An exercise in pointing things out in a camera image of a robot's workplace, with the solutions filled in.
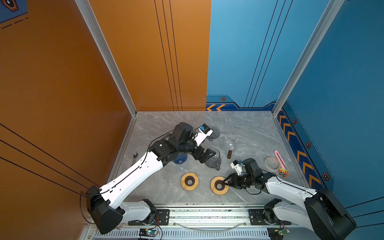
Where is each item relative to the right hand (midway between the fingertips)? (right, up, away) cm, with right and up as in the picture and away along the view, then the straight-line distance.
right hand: (224, 184), depth 82 cm
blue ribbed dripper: (-25, +12, +9) cm, 29 cm away
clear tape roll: (+32, +8, +10) cm, 34 cm away
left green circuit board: (-39, -19, -11) cm, 44 cm away
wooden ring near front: (-19, 0, +3) cm, 20 cm away
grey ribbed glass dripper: (-3, +26, +20) cm, 33 cm away
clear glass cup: (+8, +22, +18) cm, 29 cm away
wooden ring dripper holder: (-3, +2, +1) cm, 4 cm away
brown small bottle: (+5, +15, +8) cm, 18 cm away
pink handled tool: (+36, +6, +5) cm, 37 cm away
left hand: (-9, +23, -12) cm, 28 cm away
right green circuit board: (+23, -19, -11) cm, 32 cm away
